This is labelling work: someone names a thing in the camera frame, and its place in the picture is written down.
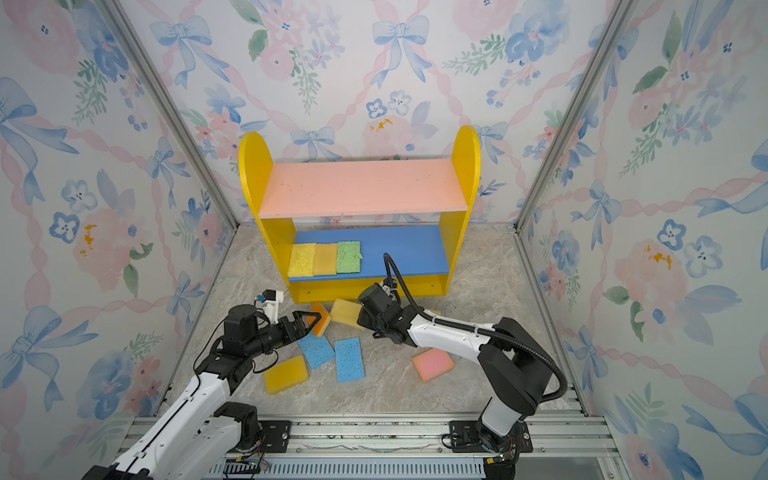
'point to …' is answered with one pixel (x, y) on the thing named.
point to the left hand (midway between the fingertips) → (312, 318)
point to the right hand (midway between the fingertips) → (360, 312)
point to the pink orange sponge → (433, 363)
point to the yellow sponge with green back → (325, 260)
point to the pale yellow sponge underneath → (346, 312)
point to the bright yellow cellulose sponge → (302, 258)
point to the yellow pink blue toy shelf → (330, 223)
